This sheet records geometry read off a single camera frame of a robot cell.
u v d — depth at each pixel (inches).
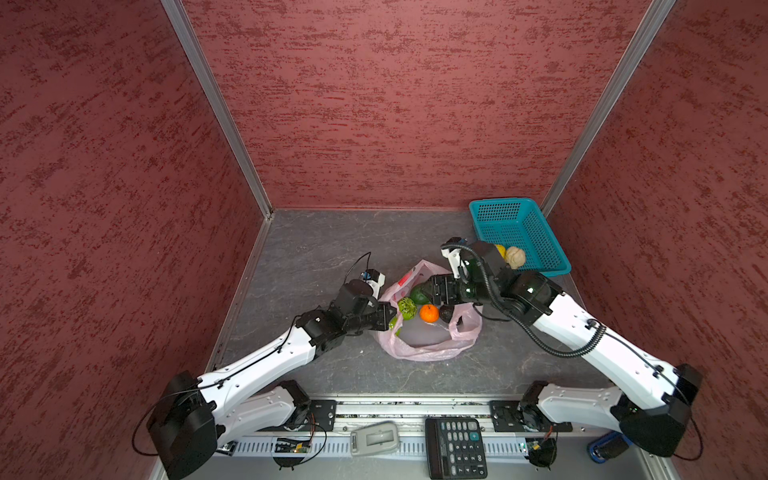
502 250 40.4
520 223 45.5
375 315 26.8
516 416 29.0
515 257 39.4
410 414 29.8
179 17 28.0
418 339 34.5
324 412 29.2
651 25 28.7
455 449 26.8
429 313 35.1
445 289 23.6
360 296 23.1
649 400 15.4
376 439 27.1
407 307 34.4
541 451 27.8
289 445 28.5
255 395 18.6
